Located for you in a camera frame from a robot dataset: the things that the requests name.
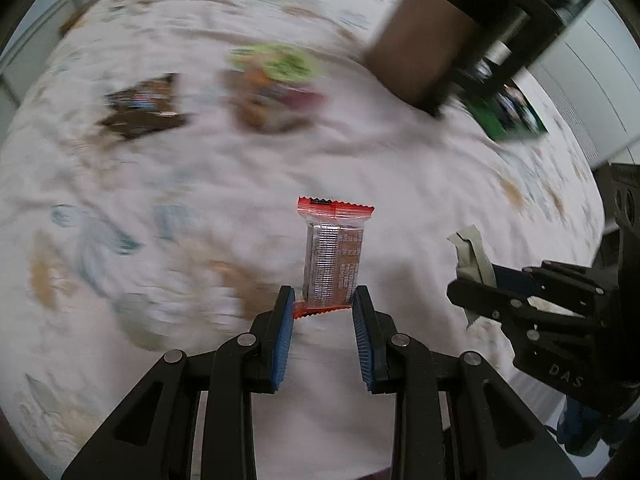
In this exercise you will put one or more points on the green snack packet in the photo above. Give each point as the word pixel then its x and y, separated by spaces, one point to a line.
pixel 487 115

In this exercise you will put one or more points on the clear bag with green label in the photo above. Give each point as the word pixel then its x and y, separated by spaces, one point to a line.
pixel 270 90

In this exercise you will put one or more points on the brown snack packet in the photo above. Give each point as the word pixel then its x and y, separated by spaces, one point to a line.
pixel 142 110

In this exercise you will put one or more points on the floral blanket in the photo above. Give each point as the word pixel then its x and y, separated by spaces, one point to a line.
pixel 200 185

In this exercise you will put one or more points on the blue cloth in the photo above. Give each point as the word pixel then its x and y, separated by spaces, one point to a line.
pixel 585 430

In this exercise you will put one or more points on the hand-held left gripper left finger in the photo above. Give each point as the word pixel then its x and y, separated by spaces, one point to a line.
pixel 282 340

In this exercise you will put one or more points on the olive gold snack packet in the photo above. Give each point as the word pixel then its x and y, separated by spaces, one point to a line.
pixel 472 255

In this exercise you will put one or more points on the brown cardboard box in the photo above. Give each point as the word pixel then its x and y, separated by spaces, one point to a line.
pixel 420 45

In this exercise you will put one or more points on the white wardrobe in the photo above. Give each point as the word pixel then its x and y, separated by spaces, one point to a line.
pixel 590 60

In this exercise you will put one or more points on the red edged clear snack packet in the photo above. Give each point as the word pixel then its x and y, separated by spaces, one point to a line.
pixel 330 260

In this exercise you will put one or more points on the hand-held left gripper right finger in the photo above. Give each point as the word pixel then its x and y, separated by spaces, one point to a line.
pixel 362 340

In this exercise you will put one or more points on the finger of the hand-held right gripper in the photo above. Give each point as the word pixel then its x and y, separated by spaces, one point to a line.
pixel 565 285
pixel 485 300

